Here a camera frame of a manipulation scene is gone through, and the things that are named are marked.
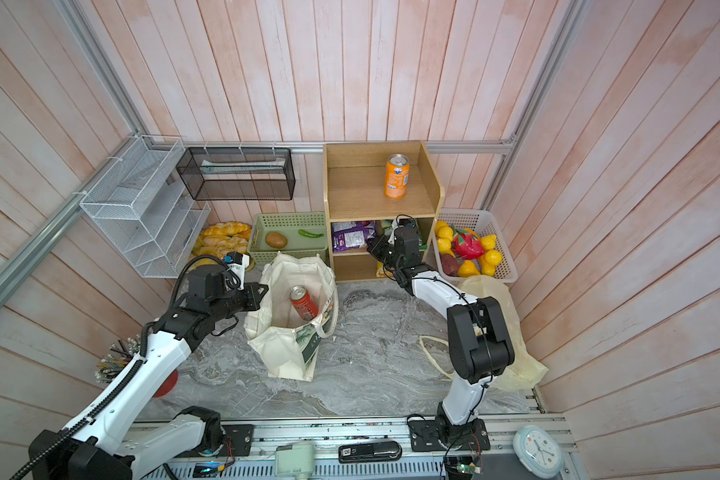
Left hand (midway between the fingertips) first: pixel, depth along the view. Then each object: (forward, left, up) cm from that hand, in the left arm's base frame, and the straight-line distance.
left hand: (268, 293), depth 78 cm
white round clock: (-34, -67, -17) cm, 77 cm away
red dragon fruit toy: (+27, -63, -11) cm, 70 cm away
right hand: (+20, -26, 0) cm, 33 cm away
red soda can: (+3, -8, -10) cm, 13 cm away
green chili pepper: (+40, -5, -19) cm, 45 cm away
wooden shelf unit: (+32, -27, +11) cm, 44 cm away
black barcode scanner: (-34, -27, -15) cm, 46 cm away
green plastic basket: (+40, +2, -19) cm, 45 cm away
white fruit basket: (+43, -67, -12) cm, 81 cm away
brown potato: (+34, +7, -16) cm, 38 cm away
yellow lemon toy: (+22, -71, -11) cm, 75 cm away
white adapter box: (-36, -9, -16) cm, 40 cm away
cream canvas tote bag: (-13, -6, -3) cm, 14 cm away
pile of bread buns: (+34, +28, -15) cm, 46 cm away
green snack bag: (+26, -33, 0) cm, 42 cm away
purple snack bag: (+21, -22, 0) cm, 30 cm away
